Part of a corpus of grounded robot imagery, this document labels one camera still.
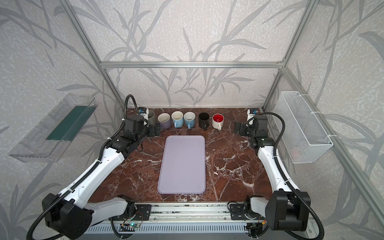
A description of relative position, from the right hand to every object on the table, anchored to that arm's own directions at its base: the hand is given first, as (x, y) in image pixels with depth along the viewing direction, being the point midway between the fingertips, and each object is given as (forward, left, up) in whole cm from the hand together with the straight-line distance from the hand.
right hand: (243, 119), depth 83 cm
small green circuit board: (-47, +56, -21) cm, 77 cm away
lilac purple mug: (+15, +51, -18) cm, 56 cm away
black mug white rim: (+11, +22, -15) cm, 29 cm away
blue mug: (+15, +32, -16) cm, 39 cm away
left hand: (-3, +49, +4) cm, 49 cm away
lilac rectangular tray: (-18, +35, -21) cm, 45 cm away
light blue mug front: (+17, +41, -17) cm, 47 cm away
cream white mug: (+15, +12, -19) cm, 27 cm away
